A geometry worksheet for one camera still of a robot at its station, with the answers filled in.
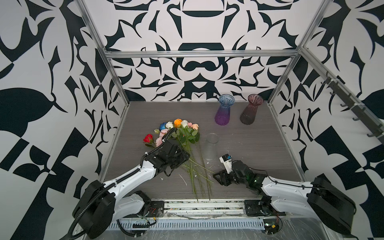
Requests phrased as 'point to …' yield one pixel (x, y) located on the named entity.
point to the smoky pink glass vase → (248, 114)
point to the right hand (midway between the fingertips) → (216, 174)
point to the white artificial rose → (169, 125)
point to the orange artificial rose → (177, 122)
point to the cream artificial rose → (184, 122)
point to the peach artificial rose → (195, 126)
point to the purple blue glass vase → (222, 116)
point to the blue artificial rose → (162, 126)
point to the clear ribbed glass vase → (210, 147)
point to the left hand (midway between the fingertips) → (190, 154)
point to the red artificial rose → (148, 140)
